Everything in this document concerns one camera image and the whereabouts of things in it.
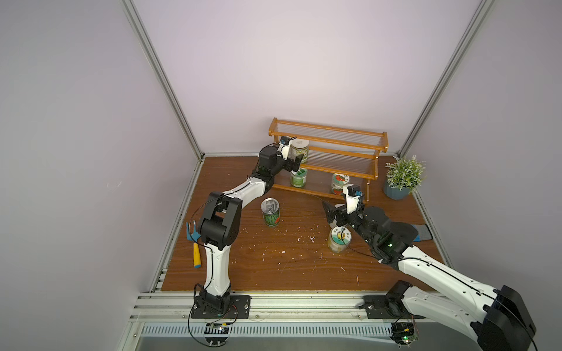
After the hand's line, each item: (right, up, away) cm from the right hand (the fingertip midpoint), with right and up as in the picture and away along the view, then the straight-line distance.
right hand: (336, 195), depth 75 cm
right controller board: (+21, -45, -6) cm, 49 cm away
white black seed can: (-2, -9, -5) cm, 10 cm away
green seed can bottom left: (-12, +5, +26) cm, 29 cm away
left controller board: (-41, -47, -3) cm, 62 cm away
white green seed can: (-13, +19, +16) cm, 28 cm away
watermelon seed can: (-24, -7, +10) cm, 27 cm away
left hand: (-13, +18, +17) cm, 28 cm away
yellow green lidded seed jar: (+3, -17, +6) cm, 18 cm away
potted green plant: (+32, +7, +14) cm, 35 cm away
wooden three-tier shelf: (+1, +15, +25) cm, 29 cm away
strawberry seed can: (+6, +5, +22) cm, 23 cm away
